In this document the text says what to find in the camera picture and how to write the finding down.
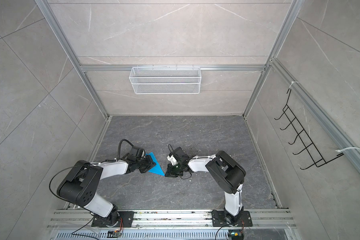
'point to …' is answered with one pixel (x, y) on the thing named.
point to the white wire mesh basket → (166, 80)
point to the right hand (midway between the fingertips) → (165, 174)
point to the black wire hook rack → (318, 160)
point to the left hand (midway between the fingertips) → (156, 159)
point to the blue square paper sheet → (157, 169)
